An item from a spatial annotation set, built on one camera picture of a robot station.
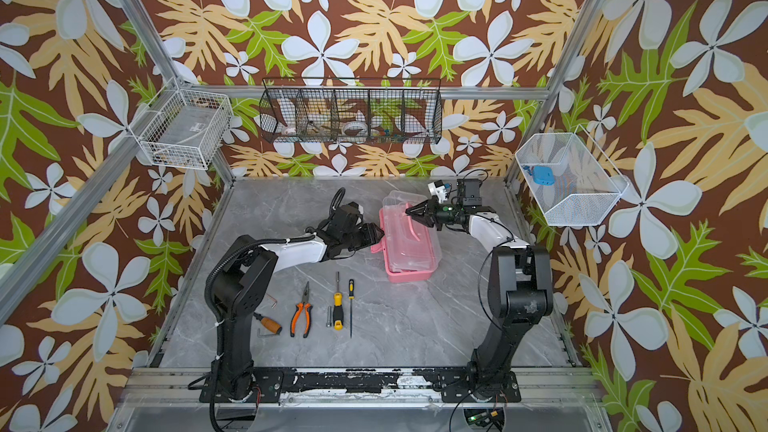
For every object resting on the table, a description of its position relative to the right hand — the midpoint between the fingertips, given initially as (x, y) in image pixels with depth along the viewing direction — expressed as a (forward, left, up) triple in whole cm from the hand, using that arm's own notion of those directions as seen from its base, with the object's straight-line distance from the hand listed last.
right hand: (408, 212), depth 87 cm
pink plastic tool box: (-9, -1, -4) cm, 10 cm away
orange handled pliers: (-23, +33, -18) cm, 44 cm away
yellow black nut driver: (-23, +21, -18) cm, 36 cm away
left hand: (+1, +9, -11) cm, 14 cm away
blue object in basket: (+8, -40, +7) cm, 41 cm away
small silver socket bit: (-24, +24, -19) cm, 39 cm away
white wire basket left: (+20, +66, +16) cm, 71 cm away
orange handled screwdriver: (-27, +39, -17) cm, 50 cm away
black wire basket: (+33, +19, +13) cm, 40 cm away
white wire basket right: (+4, -46, +7) cm, 47 cm away
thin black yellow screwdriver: (-16, +17, -18) cm, 30 cm away
